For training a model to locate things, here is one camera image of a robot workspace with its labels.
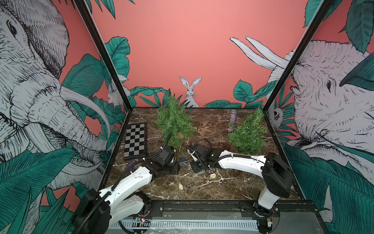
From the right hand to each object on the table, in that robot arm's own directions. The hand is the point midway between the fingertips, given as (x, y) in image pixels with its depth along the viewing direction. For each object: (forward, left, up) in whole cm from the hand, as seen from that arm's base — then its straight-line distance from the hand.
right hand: (191, 164), depth 83 cm
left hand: (0, +7, 0) cm, 7 cm away
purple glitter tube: (+38, -31, -4) cm, 50 cm away
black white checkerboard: (+18, +39, -3) cm, 43 cm away
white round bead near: (-11, +6, -4) cm, 13 cm away
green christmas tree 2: (+7, -29, +20) cm, 36 cm away
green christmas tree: (+14, +10, +25) cm, 30 cm away
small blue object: (+5, +5, -4) cm, 9 cm away
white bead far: (-5, -13, -5) cm, 15 cm away
